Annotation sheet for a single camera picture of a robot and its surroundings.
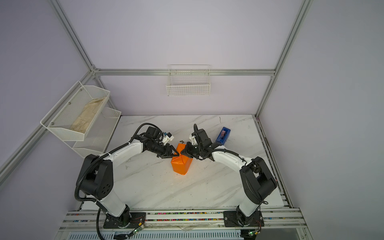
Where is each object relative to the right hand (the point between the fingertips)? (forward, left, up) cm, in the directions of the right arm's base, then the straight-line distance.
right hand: (179, 152), depth 83 cm
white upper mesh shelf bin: (+9, +54, +21) cm, 58 cm away
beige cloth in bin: (+13, +49, +17) cm, 54 cm away
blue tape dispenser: (+19, -27, -9) cm, 34 cm away
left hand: (-1, +2, -2) cm, 3 cm away
